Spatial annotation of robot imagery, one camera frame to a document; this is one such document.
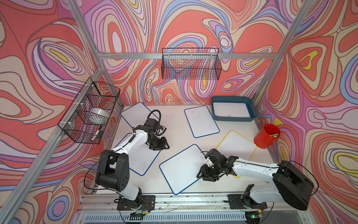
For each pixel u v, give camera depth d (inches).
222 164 25.5
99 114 27.4
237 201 29.0
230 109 45.2
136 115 46.5
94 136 27.9
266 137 33.9
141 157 35.5
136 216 28.3
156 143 29.1
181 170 33.3
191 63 37.9
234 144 37.9
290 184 16.5
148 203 28.4
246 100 46.3
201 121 42.6
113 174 17.4
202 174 29.3
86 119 28.9
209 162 30.1
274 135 34.4
